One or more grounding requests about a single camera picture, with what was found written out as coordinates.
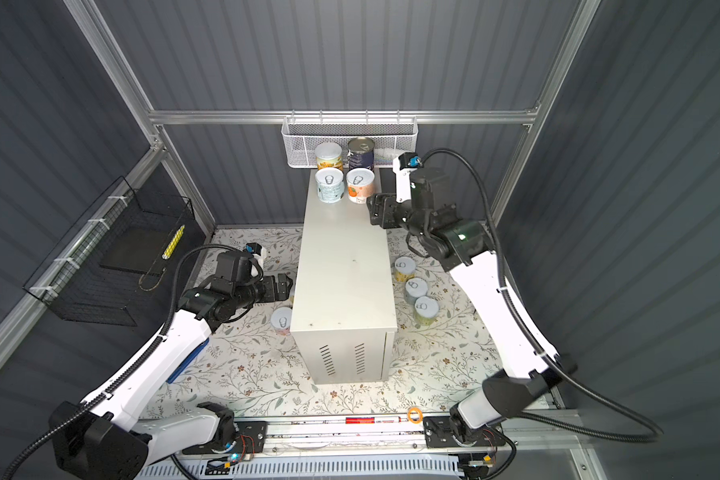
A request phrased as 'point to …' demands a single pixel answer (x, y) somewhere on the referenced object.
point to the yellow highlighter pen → (173, 243)
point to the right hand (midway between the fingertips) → (386, 201)
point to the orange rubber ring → (419, 418)
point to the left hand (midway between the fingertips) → (276, 282)
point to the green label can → (426, 310)
